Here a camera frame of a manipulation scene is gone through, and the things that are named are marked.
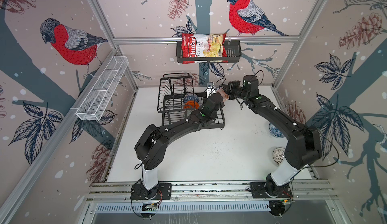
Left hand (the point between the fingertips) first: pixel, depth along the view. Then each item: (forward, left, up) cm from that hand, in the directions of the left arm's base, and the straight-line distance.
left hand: (217, 92), depth 82 cm
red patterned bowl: (0, -5, -3) cm, 6 cm away
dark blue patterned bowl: (+15, +15, -21) cm, 30 cm away
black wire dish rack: (+14, +25, -22) cm, 36 cm away
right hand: (+4, 0, +3) cm, 4 cm away
